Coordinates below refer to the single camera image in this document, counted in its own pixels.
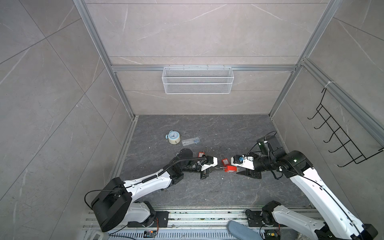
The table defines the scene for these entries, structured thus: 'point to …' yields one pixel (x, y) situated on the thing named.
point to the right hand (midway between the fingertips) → (239, 162)
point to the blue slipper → (239, 231)
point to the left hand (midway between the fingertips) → (221, 164)
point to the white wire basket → (197, 80)
